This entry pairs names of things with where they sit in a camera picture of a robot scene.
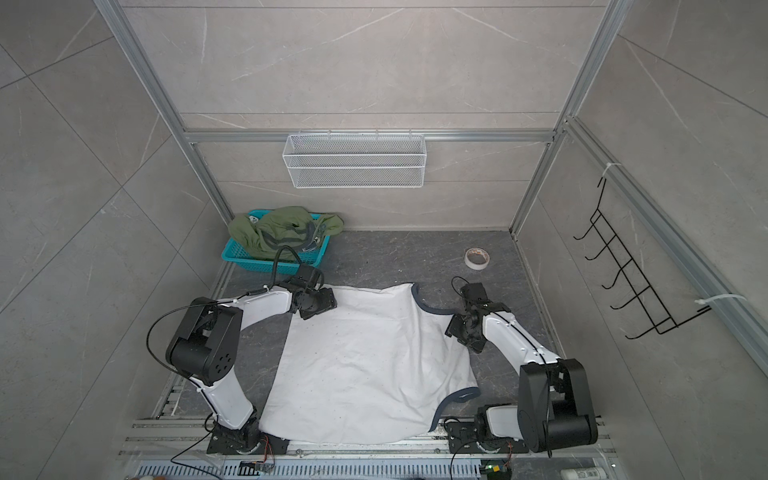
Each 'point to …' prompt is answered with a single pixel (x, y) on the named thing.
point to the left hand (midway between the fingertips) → (329, 298)
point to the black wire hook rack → (640, 288)
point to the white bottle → (594, 473)
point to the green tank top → (283, 232)
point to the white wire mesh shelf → (354, 161)
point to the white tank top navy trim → (376, 368)
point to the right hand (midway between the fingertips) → (457, 332)
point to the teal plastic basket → (244, 257)
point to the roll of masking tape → (476, 251)
